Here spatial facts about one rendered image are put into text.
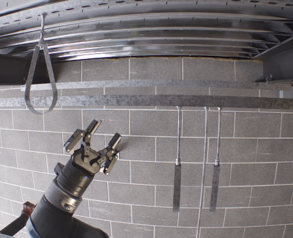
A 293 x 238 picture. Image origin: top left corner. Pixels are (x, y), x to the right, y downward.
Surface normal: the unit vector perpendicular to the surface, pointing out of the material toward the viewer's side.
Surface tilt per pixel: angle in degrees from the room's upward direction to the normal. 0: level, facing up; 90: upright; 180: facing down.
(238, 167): 90
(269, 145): 90
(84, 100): 90
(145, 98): 90
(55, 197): 67
